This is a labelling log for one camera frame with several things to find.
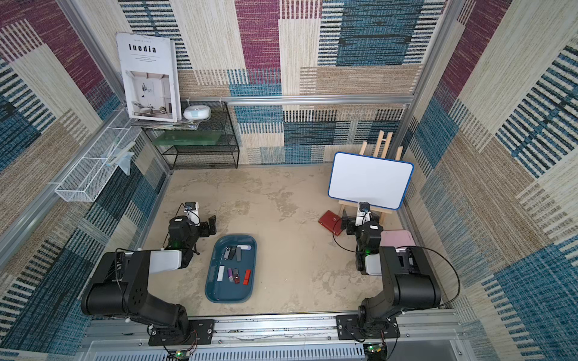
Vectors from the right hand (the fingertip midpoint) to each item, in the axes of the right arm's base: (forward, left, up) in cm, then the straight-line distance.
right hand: (358, 207), depth 91 cm
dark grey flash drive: (-15, +48, -9) cm, 51 cm away
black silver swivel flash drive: (-14, +52, -9) cm, 55 cm away
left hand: (0, +63, -4) cm, 64 cm away
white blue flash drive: (-12, +46, -10) cm, 48 cm away
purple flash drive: (-22, +50, -10) cm, 55 cm away
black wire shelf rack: (+30, +65, +13) cm, 73 cm away
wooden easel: (+12, -8, +20) cm, 25 cm away
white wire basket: (-3, +90, +24) cm, 94 cm away
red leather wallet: (-1, +10, -10) cm, 14 cm away
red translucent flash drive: (-23, +44, -10) cm, 50 cm away
